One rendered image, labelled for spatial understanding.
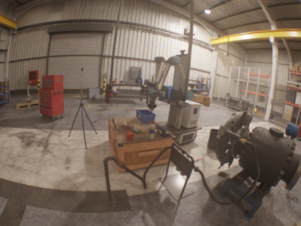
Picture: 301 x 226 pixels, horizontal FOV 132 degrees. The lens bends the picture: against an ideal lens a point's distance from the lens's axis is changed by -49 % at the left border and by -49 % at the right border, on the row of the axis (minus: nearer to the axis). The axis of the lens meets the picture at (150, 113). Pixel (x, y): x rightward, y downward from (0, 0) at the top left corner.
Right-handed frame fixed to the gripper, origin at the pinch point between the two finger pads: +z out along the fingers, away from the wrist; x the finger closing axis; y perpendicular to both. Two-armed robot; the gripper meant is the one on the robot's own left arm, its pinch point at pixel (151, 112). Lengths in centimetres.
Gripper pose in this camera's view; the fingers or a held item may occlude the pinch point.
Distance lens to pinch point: 193.1
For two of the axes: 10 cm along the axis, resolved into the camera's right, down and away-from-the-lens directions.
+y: 4.1, 2.7, -8.7
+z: -1.0, 9.6, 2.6
